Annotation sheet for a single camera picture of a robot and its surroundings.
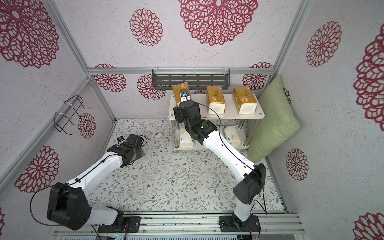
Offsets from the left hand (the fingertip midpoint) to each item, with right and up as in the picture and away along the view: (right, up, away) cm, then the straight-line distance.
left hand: (133, 156), depth 86 cm
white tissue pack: (+30, +9, +6) cm, 32 cm away
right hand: (+30, +28, -13) cm, 43 cm away
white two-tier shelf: (+53, +23, -10) cm, 58 cm away
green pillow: (+73, +12, -5) cm, 74 cm away
